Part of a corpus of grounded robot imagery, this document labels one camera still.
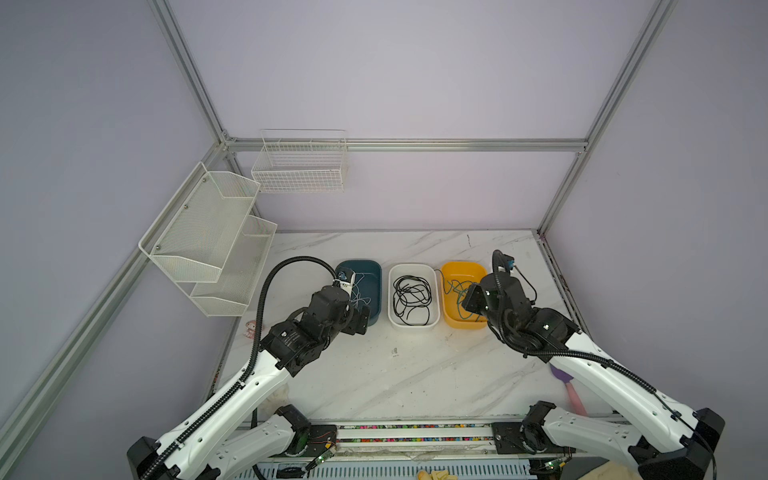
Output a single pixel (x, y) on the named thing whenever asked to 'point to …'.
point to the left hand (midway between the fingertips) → (347, 305)
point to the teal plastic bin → (367, 286)
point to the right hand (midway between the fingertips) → (464, 286)
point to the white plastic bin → (425, 271)
